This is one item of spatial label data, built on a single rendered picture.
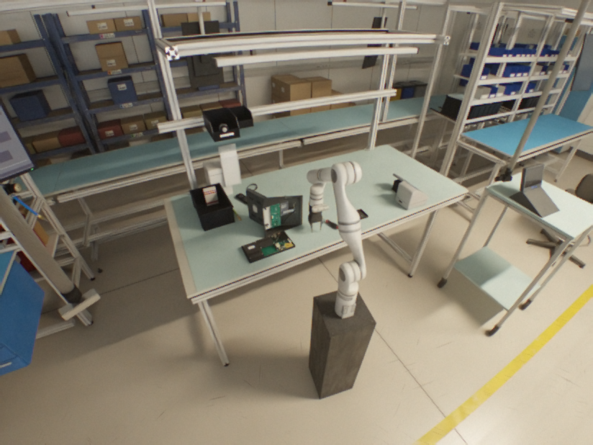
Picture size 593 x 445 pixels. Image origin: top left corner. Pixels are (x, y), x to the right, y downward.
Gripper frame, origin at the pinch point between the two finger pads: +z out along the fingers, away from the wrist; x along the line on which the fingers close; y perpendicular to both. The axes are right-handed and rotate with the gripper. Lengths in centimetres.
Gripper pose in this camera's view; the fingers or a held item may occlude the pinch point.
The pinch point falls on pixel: (316, 231)
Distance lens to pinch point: 160.0
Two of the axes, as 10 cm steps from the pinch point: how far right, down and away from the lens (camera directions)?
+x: -9.6, 1.8, -2.3
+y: -2.9, -6.0, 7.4
